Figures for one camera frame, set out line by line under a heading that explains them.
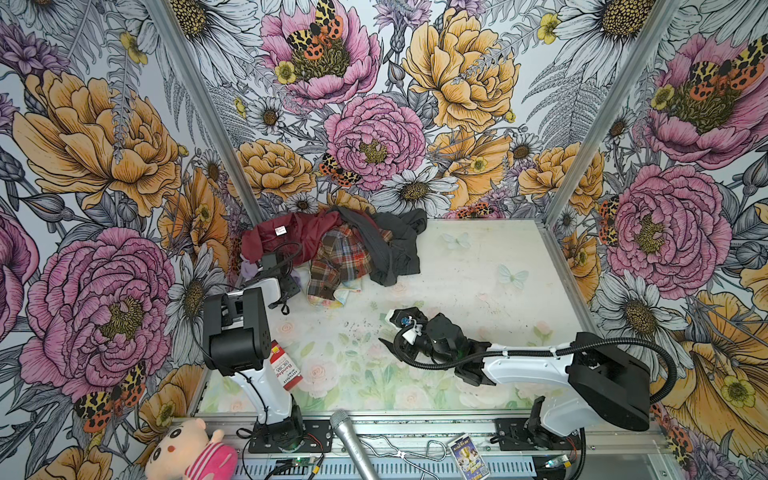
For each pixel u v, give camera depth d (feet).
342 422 2.39
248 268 3.40
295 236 3.41
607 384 1.43
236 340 1.64
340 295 3.24
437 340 2.03
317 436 2.41
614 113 2.93
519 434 2.44
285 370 2.66
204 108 2.87
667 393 1.47
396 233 3.56
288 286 3.05
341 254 3.24
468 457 2.30
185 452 2.19
